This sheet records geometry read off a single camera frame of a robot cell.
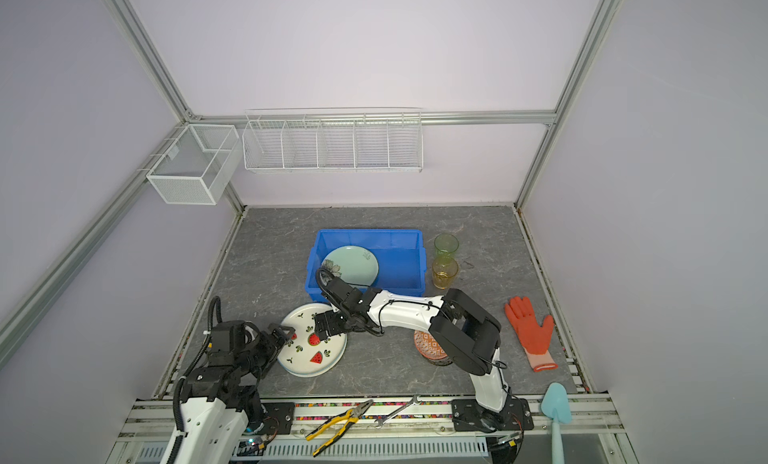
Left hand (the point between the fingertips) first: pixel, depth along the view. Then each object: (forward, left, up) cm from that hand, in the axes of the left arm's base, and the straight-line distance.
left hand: (289, 343), depth 81 cm
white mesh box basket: (+53, +33, +21) cm, 66 cm away
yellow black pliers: (-18, -17, -4) cm, 25 cm away
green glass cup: (+29, -48, +2) cm, 56 cm away
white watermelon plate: (-2, -4, -4) cm, 6 cm away
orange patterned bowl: (-3, -37, +1) cm, 37 cm away
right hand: (+3, -10, -1) cm, 10 cm away
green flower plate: (+28, -16, -4) cm, 32 cm away
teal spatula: (-18, -70, -6) cm, 72 cm away
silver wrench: (-19, -24, -6) cm, 31 cm away
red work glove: (-1, -70, -6) cm, 70 cm away
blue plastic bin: (+33, -33, -8) cm, 47 cm away
